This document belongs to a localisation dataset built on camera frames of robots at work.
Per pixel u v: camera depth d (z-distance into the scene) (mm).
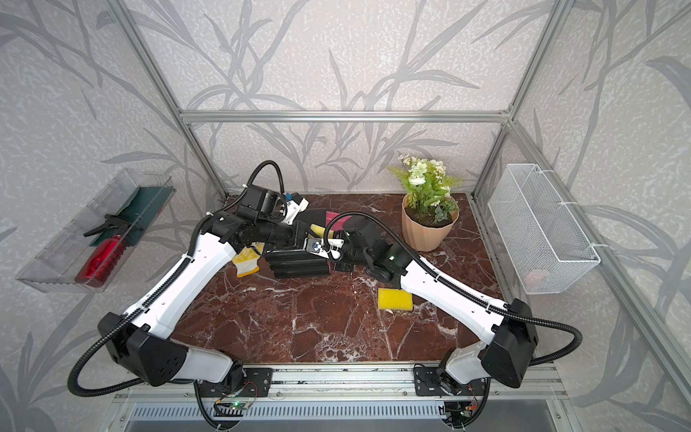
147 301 413
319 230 734
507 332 395
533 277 712
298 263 893
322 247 574
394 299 899
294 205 680
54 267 577
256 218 561
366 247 535
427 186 845
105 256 579
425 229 872
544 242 617
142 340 382
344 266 644
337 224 559
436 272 482
